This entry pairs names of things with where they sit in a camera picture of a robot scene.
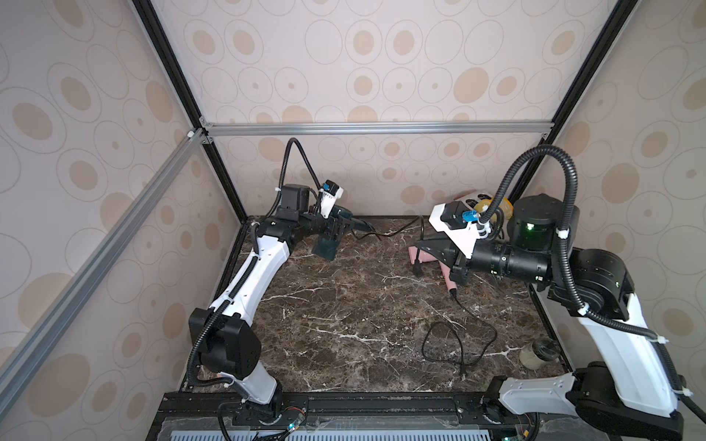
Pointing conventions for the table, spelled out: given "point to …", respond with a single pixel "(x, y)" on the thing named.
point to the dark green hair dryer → (326, 245)
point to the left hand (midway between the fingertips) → (351, 215)
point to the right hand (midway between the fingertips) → (418, 246)
